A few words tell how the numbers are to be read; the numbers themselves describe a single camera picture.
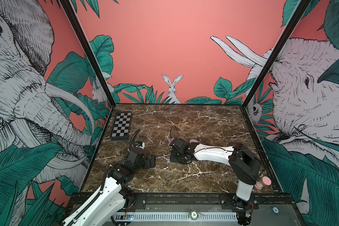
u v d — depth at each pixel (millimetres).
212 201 757
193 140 983
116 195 624
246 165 470
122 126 1010
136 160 585
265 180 730
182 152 678
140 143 715
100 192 472
